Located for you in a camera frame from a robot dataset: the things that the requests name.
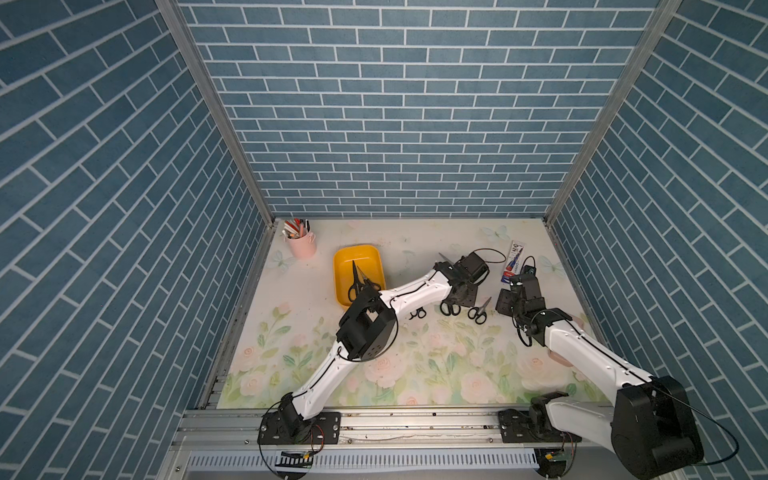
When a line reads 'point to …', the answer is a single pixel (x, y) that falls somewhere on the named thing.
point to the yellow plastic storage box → (368, 258)
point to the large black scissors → (360, 282)
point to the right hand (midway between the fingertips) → (512, 298)
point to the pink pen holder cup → (304, 246)
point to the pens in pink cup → (296, 228)
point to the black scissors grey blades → (448, 309)
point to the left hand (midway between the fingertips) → (473, 301)
